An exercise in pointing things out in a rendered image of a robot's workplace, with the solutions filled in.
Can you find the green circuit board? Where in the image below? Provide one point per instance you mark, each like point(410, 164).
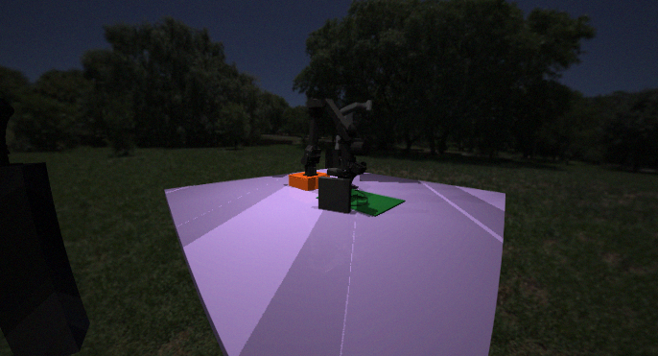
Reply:
point(376, 204)

